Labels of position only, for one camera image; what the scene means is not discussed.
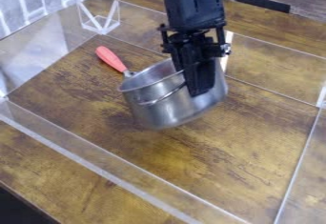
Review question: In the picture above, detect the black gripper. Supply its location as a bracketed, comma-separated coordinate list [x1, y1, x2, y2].
[157, 24, 231, 96]

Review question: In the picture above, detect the silver steel pot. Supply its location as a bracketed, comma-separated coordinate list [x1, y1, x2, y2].
[119, 58, 228, 130]

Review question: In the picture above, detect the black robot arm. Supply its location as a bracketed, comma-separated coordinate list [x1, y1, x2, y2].
[157, 0, 231, 96]

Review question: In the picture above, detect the red handled metal spoon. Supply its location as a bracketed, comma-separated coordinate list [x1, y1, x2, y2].
[95, 46, 135, 77]

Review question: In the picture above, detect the clear acrylic corner bracket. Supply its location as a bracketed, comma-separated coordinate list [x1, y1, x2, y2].
[76, 0, 121, 35]

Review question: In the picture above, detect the clear acrylic enclosure wall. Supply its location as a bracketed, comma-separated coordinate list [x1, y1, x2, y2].
[0, 0, 326, 224]

